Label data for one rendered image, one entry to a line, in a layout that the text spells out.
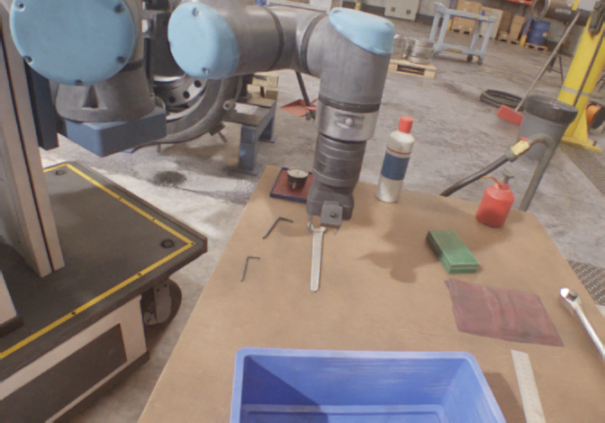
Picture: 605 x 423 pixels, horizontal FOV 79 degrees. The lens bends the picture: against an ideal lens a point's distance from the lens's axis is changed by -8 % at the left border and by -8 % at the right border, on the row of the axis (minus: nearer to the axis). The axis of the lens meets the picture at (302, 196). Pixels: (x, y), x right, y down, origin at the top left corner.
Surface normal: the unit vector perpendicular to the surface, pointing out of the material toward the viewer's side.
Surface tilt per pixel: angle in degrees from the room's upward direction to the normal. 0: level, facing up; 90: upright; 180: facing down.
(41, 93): 90
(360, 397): 90
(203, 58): 94
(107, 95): 70
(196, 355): 0
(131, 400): 0
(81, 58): 94
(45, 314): 0
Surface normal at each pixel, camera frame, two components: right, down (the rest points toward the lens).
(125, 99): 0.76, 0.09
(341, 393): 0.06, 0.51
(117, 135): 0.82, 0.37
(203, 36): -0.58, 0.39
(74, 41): 0.33, 0.57
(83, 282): 0.13, -0.86
